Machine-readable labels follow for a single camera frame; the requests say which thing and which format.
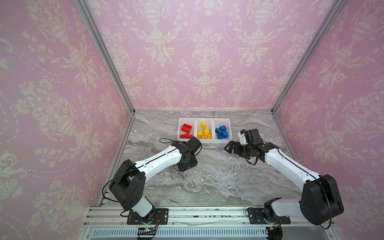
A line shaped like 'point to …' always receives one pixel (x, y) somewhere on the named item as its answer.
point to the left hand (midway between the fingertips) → (193, 167)
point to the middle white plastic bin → (208, 121)
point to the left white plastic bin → (189, 121)
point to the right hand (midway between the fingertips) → (231, 149)
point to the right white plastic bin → (217, 122)
